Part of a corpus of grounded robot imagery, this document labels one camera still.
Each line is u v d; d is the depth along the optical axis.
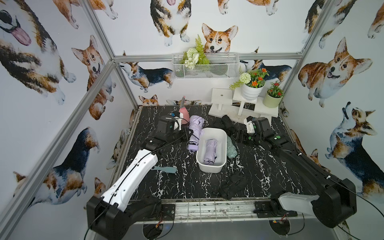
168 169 0.88
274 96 0.91
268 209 0.73
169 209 0.75
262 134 0.61
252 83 0.84
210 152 0.91
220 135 0.91
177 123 0.61
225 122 1.04
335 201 0.39
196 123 0.78
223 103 1.06
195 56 0.78
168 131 0.58
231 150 0.90
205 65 0.84
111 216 0.37
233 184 0.78
